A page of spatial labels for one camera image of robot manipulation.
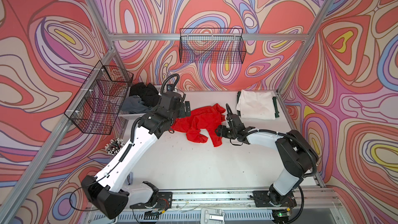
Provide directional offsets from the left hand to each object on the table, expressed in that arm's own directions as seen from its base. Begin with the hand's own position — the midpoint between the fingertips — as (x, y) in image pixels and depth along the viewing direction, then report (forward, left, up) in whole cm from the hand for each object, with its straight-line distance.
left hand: (181, 104), depth 74 cm
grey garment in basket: (+16, +34, -19) cm, 42 cm away
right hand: (-1, -21, -28) cm, 35 cm away
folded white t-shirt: (+22, -46, -26) cm, 57 cm away
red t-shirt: (+7, -10, -27) cm, 29 cm away
